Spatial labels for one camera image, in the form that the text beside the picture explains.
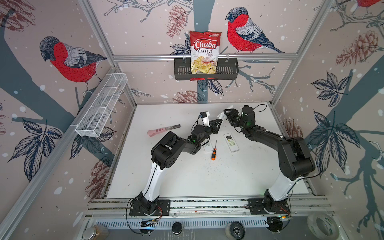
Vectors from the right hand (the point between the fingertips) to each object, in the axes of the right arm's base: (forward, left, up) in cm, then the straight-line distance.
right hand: (222, 114), depth 92 cm
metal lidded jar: (-61, +55, -6) cm, 82 cm away
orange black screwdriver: (-19, +5, -16) cm, 25 cm away
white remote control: (-1, -1, 0) cm, 1 cm away
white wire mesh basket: (-21, +64, +16) cm, 69 cm away
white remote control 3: (-10, -7, -16) cm, 21 cm away
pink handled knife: (-7, +48, -13) cm, 50 cm away
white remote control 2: (-15, +8, -16) cm, 23 cm away
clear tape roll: (-53, -47, -21) cm, 74 cm away
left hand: (-6, 0, +1) cm, 6 cm away
